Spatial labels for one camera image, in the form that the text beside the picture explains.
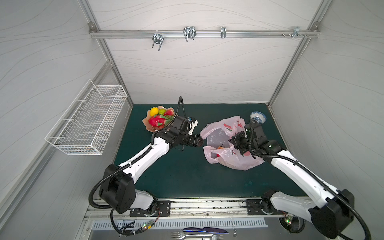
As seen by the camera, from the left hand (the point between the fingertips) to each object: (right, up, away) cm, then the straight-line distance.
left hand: (200, 137), depth 80 cm
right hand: (+15, +2, -2) cm, 16 cm away
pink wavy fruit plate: (-38, +9, +23) cm, 45 cm away
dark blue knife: (+2, -42, -12) cm, 43 cm away
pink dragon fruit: (-27, +9, +21) cm, 36 cm away
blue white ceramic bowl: (+45, +12, +31) cm, 55 cm away
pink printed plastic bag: (+9, -5, -7) cm, 13 cm away
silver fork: (-9, -42, -14) cm, 46 cm away
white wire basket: (-53, +7, -12) cm, 55 cm away
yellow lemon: (-32, +16, +24) cm, 43 cm away
